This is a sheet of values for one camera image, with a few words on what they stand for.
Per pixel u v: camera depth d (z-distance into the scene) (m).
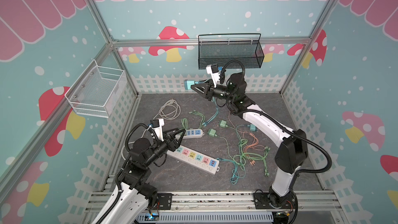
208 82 0.65
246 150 0.92
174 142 0.61
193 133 0.96
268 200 0.73
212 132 0.97
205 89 0.64
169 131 0.68
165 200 0.75
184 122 1.06
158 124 0.60
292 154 0.47
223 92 0.64
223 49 0.94
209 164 0.83
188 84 0.66
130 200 0.48
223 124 1.00
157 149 0.59
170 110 1.09
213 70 0.61
